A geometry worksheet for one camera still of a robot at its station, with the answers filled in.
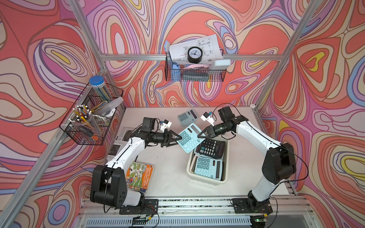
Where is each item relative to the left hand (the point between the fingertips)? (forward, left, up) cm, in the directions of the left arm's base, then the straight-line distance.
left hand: (180, 140), depth 75 cm
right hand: (+2, -11, -3) cm, 12 cm away
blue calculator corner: (+1, -5, -1) cm, 6 cm away
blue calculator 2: (+34, -5, -19) cm, 39 cm away
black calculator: (+2, -19, -11) cm, 22 cm away
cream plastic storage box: (-13, -24, -8) cm, 29 cm away
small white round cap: (+49, -62, -21) cm, 82 cm away
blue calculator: (-10, -16, -11) cm, 22 cm away
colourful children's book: (-13, +23, -17) cm, 31 cm away
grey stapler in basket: (+11, +37, +13) cm, 41 cm away
